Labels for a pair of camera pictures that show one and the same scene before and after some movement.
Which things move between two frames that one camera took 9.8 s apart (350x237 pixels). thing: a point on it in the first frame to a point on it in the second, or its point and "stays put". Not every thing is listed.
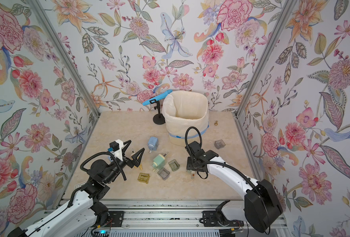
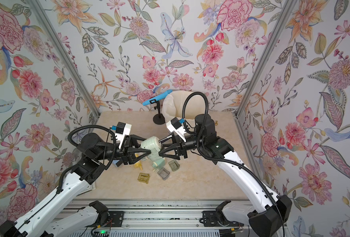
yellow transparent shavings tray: [144, 177] stays put
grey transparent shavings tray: [164, 173] stays put
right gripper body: [191, 164] to [185, 146]
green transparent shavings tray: [174, 165] stays put
